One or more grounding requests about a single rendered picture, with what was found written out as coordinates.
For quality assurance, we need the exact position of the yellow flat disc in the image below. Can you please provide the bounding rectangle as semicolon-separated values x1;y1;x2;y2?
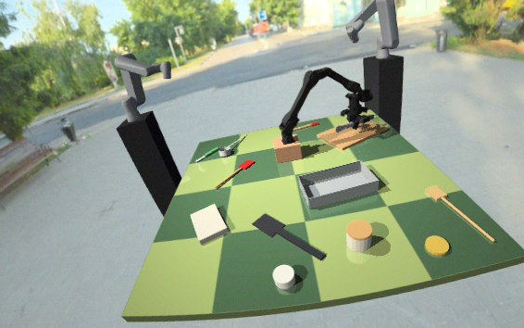
425;235;449;256

